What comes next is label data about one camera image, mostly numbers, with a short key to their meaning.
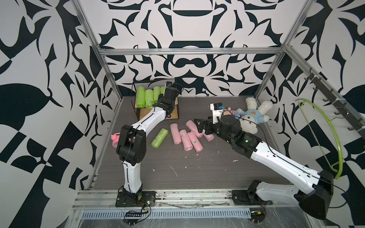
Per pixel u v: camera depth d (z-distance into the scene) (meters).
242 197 0.74
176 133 0.95
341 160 0.57
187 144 0.91
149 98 0.91
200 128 0.64
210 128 0.63
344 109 0.55
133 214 0.73
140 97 0.94
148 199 0.73
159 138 0.92
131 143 0.51
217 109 0.61
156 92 0.95
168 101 0.72
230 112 1.03
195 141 0.91
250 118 0.94
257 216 0.72
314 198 0.38
